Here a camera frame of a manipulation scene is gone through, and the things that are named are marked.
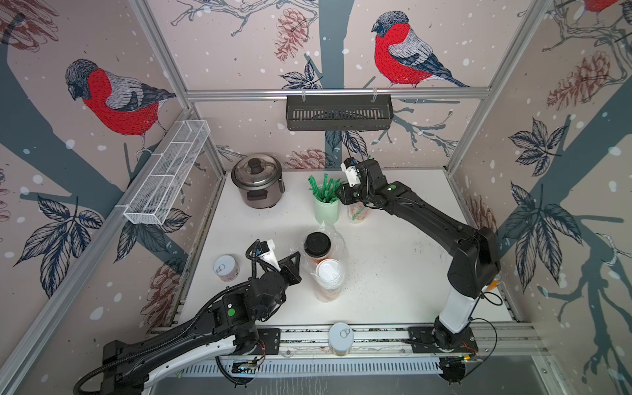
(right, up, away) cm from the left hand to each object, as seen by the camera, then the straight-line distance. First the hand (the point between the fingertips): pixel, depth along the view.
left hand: (306, 252), depth 71 cm
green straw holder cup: (+6, +15, +17) cm, 24 cm away
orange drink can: (+50, -7, -7) cm, 51 cm away
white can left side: (-29, -9, +13) cm, 33 cm away
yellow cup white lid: (+7, -7, -3) cm, 10 cm away
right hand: (+11, +19, +15) cm, 27 cm away
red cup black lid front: (+19, +9, +24) cm, 32 cm away
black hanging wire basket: (+10, +52, +32) cm, 62 cm away
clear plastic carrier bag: (+19, +9, +24) cm, 32 cm away
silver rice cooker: (-22, +24, +27) cm, 42 cm away
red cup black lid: (+3, +1, +5) cm, 6 cm away
